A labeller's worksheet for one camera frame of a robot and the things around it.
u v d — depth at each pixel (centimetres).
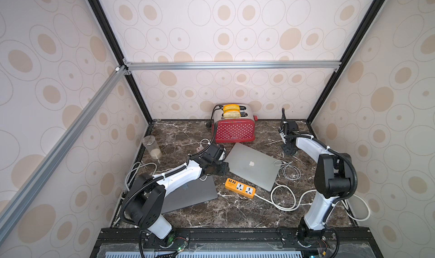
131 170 97
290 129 78
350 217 81
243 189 85
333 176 51
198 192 88
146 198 44
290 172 95
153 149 99
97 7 70
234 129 98
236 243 73
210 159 67
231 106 97
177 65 199
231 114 95
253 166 97
